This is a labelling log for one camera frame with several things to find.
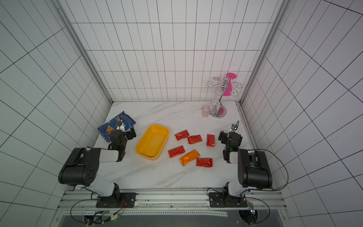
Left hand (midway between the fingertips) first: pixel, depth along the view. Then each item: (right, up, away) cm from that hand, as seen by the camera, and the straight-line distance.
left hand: (126, 129), depth 95 cm
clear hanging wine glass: (+62, +17, +1) cm, 64 cm away
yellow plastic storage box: (+18, -9, 0) cm, 20 cm away
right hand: (+69, -1, -1) cm, 69 cm away
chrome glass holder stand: (+70, +12, +19) cm, 74 cm away
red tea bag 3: (+59, -8, 0) cm, 59 cm away
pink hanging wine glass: (+74, +38, +4) cm, 83 cm away
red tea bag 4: (+35, -14, -5) cm, 38 cm away
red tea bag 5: (+53, -20, -10) cm, 57 cm away
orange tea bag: (+42, -17, -9) cm, 47 cm away
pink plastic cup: (+57, +13, +15) cm, 61 cm away
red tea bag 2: (+47, -7, +1) cm, 48 cm away
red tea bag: (+39, -5, +2) cm, 39 cm away
